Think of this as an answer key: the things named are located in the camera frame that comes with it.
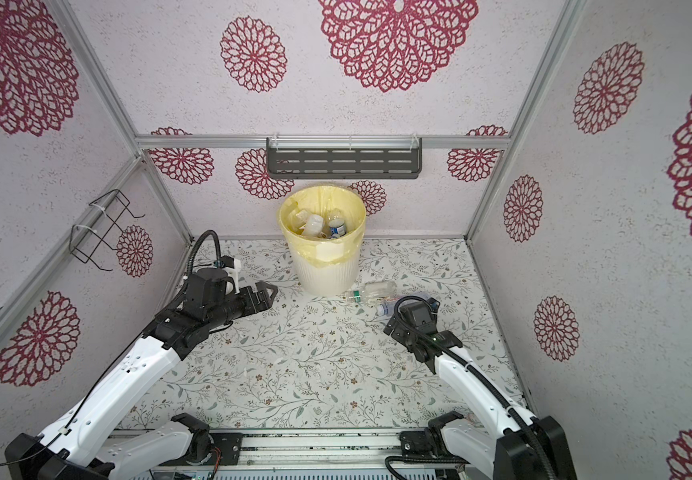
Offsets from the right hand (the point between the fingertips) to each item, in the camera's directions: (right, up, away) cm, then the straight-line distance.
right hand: (400, 325), depth 85 cm
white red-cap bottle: (-25, +29, +5) cm, 39 cm away
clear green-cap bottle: (-5, +9, +20) cm, 22 cm away
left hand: (-37, +9, -9) cm, 39 cm away
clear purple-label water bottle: (-3, +4, +10) cm, 11 cm away
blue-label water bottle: (-30, +33, +11) cm, 46 cm away
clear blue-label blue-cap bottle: (-19, +30, +15) cm, 38 cm away
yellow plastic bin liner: (-24, +39, +15) cm, 48 cm away
